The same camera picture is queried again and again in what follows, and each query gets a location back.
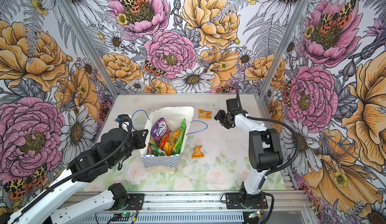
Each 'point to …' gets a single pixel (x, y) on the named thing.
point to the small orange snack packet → (197, 153)
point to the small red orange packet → (164, 139)
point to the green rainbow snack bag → (156, 150)
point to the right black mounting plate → (233, 202)
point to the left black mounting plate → (135, 201)
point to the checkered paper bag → (167, 164)
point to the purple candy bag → (159, 129)
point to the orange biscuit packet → (204, 114)
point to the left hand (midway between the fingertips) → (147, 136)
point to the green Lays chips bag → (178, 146)
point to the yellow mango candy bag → (169, 145)
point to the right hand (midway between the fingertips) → (217, 122)
